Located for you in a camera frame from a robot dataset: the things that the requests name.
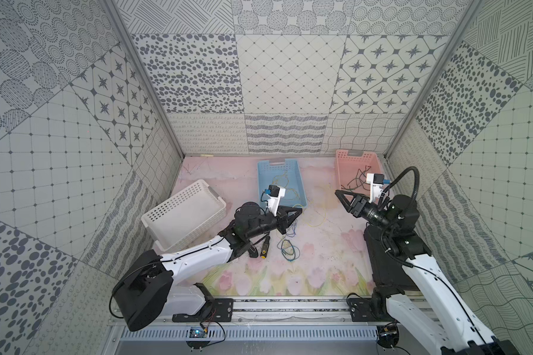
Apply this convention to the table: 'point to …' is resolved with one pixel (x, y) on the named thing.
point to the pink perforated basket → (352, 170)
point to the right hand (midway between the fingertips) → (336, 195)
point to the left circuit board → (198, 332)
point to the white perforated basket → (178, 222)
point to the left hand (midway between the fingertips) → (308, 216)
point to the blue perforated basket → (288, 174)
